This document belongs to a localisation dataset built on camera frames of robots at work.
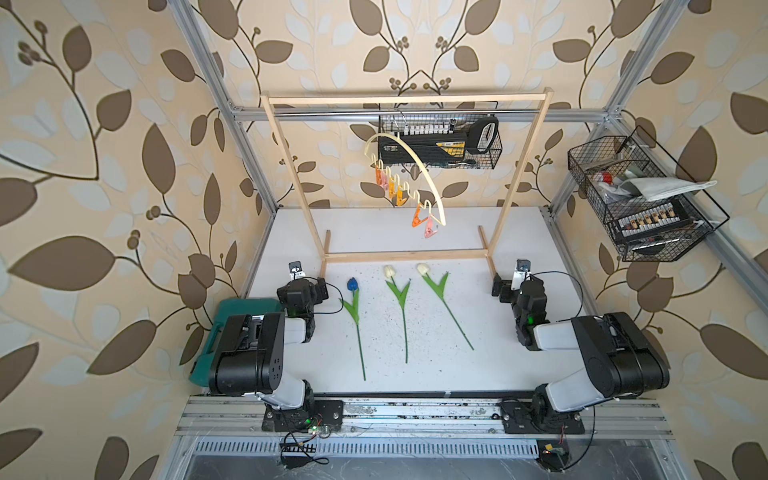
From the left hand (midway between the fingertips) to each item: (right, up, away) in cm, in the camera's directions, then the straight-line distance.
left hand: (304, 278), depth 94 cm
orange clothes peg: (+34, +17, -20) cm, 43 cm away
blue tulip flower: (+16, -10, -1) cm, 19 cm away
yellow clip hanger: (+42, +27, +31) cm, 58 cm away
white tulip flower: (+31, -6, +2) cm, 32 cm away
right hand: (+67, +1, -1) cm, 67 cm away
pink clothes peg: (+37, +15, -24) cm, 47 cm away
